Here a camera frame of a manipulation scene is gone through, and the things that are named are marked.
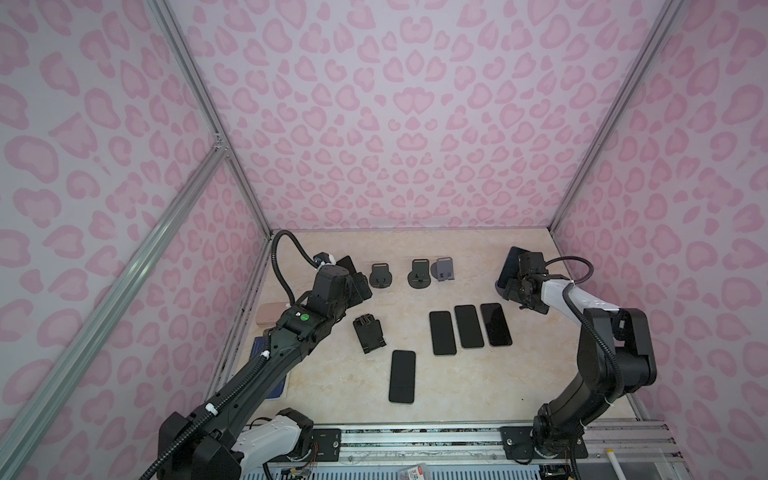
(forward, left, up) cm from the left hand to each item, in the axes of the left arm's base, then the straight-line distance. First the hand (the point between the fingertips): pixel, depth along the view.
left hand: (356, 278), depth 78 cm
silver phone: (-5, -24, -23) cm, 34 cm away
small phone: (+12, -48, -13) cm, 51 cm away
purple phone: (-4, -33, -22) cm, 39 cm away
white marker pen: (-40, -61, -22) cm, 76 cm away
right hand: (+5, -51, -17) cm, 54 cm away
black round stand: (+18, -27, -21) cm, 38 cm away
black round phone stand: (+13, -18, -19) cm, 29 cm away
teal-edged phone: (-19, -12, -22) cm, 31 cm away
